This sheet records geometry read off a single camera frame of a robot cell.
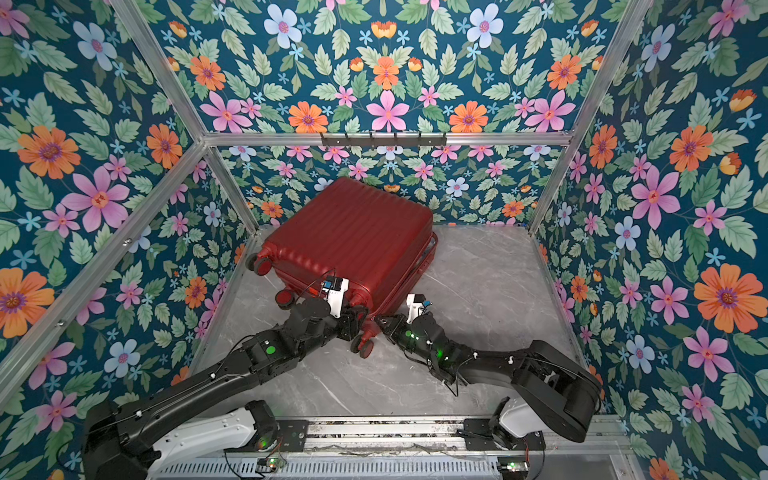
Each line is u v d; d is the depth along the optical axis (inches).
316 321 21.3
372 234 33.1
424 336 23.9
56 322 21.0
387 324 30.8
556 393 17.1
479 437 28.2
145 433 16.2
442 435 29.5
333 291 25.1
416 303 30.2
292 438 28.9
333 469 30.2
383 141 36.0
